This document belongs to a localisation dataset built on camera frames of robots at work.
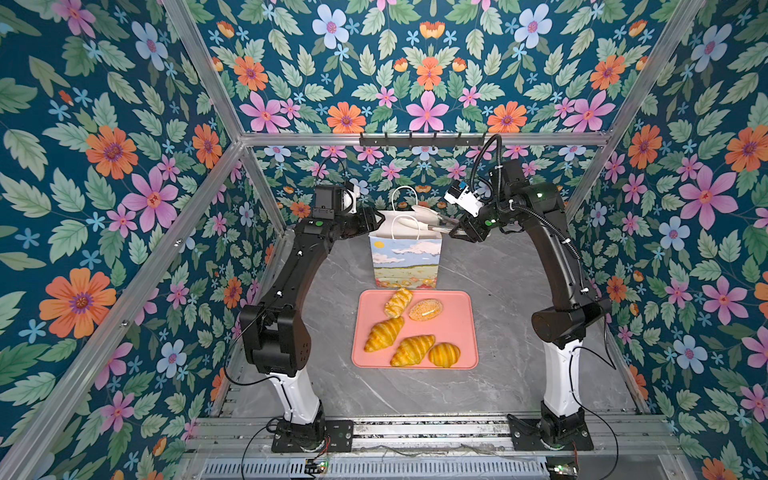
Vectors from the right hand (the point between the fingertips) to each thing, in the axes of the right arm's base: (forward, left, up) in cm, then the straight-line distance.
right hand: (458, 222), depth 77 cm
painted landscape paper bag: (0, +15, -14) cm, 20 cm away
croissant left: (-19, +21, -27) cm, 39 cm away
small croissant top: (-8, +18, -28) cm, 34 cm away
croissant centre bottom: (-23, +12, -28) cm, 38 cm away
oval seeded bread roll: (-11, +8, -27) cm, 30 cm away
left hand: (+6, +21, 0) cm, 21 cm away
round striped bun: (-25, +3, -27) cm, 37 cm away
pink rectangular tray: (-16, +11, -30) cm, 36 cm away
